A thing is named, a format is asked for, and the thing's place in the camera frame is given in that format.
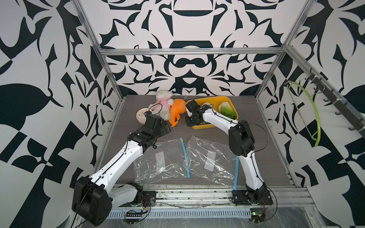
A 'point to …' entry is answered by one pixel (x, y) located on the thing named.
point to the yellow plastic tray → (214, 102)
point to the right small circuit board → (257, 214)
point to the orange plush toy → (177, 107)
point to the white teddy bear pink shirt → (161, 107)
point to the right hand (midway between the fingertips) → (189, 120)
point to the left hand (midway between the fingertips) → (160, 124)
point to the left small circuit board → (133, 214)
